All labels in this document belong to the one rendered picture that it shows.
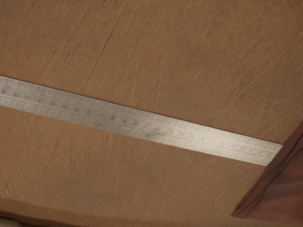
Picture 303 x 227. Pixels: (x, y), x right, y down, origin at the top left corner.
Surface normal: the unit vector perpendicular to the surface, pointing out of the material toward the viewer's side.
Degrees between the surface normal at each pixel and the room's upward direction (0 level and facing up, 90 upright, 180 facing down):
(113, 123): 0
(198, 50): 0
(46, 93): 0
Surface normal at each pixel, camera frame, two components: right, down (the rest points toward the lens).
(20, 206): 0.11, 0.73
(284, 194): 0.09, 0.41
